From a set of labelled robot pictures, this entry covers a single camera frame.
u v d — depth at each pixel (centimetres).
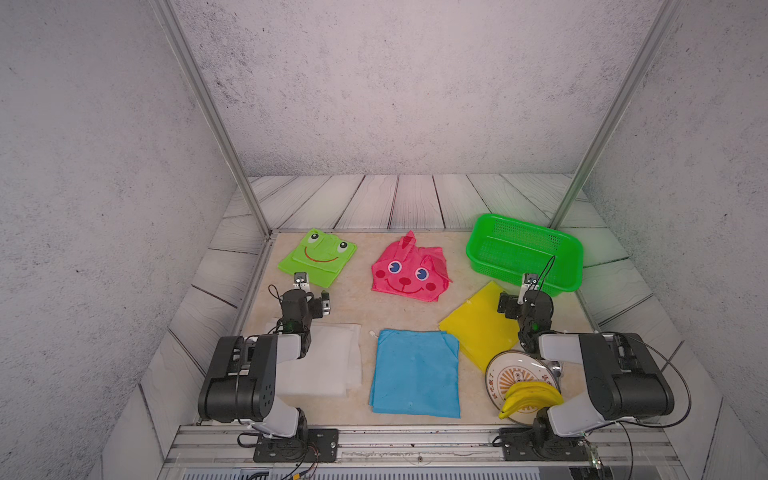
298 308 73
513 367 85
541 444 67
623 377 46
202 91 83
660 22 71
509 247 116
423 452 73
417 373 83
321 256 112
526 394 74
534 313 72
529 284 81
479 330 93
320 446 74
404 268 108
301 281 81
